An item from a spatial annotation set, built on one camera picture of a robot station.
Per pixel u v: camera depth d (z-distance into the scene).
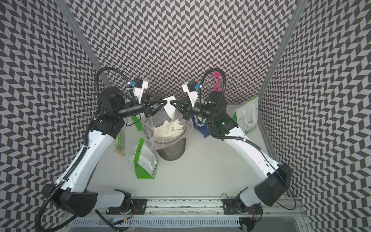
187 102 0.54
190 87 0.50
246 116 0.86
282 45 0.81
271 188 0.38
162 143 0.67
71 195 0.37
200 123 0.90
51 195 0.36
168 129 0.84
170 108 0.60
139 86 0.52
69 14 0.74
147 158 0.70
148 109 0.54
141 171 0.79
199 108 0.54
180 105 0.58
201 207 0.75
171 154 0.82
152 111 0.55
